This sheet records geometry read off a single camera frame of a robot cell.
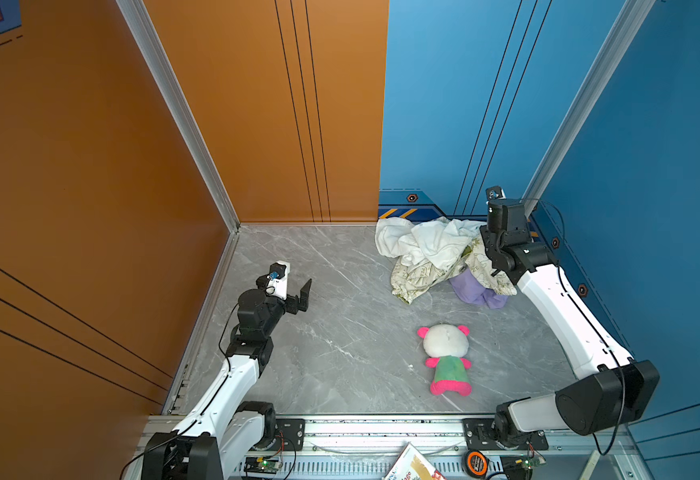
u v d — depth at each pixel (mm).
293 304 727
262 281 737
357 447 729
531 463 696
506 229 560
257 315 612
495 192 656
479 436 725
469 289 911
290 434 740
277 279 682
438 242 956
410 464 669
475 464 669
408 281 996
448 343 828
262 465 706
